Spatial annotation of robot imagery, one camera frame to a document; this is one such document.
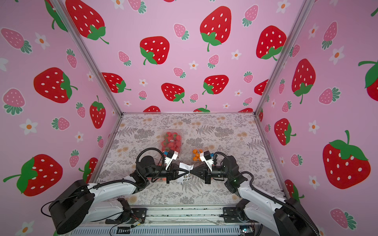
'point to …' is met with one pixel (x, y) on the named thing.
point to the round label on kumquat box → (199, 152)
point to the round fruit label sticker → (171, 140)
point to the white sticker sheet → (186, 166)
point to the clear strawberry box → (175, 134)
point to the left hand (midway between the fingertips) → (188, 173)
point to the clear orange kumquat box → (196, 154)
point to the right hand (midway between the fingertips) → (190, 176)
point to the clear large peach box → (159, 179)
